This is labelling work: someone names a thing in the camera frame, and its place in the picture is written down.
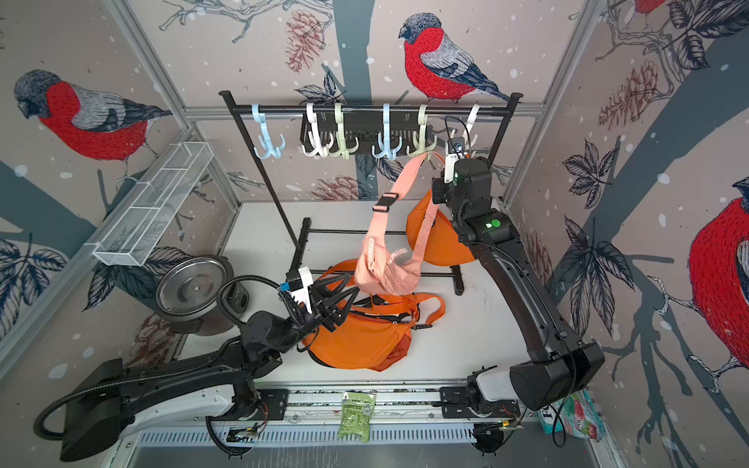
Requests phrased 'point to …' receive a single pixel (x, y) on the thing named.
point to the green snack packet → (357, 409)
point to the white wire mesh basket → (143, 216)
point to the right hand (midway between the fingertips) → (448, 165)
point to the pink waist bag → (397, 271)
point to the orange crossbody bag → (373, 321)
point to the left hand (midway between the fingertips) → (356, 282)
